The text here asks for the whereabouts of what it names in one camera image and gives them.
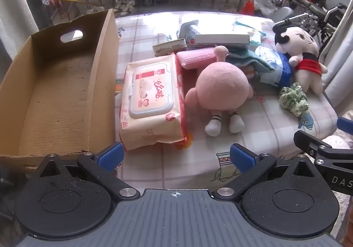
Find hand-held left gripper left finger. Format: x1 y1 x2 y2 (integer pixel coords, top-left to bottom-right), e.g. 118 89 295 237
36 142 141 201

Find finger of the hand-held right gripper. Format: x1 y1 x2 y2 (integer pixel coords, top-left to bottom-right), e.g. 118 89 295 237
336 117 353 135
293 130 353 157

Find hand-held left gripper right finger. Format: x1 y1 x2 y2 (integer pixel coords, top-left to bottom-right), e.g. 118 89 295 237
211 143 318 202

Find green knitted scrunchie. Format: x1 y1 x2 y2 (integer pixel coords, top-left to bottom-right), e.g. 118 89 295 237
278 84 310 118

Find pink wet wipes pack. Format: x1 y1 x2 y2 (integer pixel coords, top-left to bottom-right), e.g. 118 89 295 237
118 54 193 151

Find pink round plush toy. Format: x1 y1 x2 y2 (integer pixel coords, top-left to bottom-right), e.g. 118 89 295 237
184 45 254 137

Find blue tissue pack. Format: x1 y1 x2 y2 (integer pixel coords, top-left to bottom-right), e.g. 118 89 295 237
255 46 293 87

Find brown cardboard box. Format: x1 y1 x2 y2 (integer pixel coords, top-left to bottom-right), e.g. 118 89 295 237
0 9 120 173

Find teal towel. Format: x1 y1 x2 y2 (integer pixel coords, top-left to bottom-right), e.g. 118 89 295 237
226 49 276 73

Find pink mesh sponge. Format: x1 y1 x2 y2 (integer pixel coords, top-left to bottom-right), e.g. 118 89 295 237
176 47 216 71

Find checked printed tablecloth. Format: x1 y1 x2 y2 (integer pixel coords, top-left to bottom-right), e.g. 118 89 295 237
114 11 338 189

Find plush doll with red dress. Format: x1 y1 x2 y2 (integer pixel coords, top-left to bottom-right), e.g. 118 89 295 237
273 25 329 95

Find white flat box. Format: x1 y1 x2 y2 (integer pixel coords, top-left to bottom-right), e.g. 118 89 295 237
194 34 250 46

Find black wheelchair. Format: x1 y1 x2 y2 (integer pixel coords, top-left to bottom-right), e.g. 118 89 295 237
238 0 353 51

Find small cream box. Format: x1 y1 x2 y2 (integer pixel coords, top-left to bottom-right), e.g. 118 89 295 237
152 38 188 57

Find grey blue pack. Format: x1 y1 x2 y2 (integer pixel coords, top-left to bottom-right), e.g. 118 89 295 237
179 20 200 43

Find clear plastic bag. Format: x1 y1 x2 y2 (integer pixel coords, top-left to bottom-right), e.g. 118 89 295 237
253 0 279 17

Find pale slippers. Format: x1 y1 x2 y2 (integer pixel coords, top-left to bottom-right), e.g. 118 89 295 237
114 0 136 13
85 6 107 15

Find small red plastic bag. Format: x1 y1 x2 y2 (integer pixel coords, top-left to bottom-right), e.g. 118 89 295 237
239 0 255 15

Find white curtain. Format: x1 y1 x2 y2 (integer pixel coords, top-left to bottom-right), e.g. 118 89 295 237
0 0 39 53

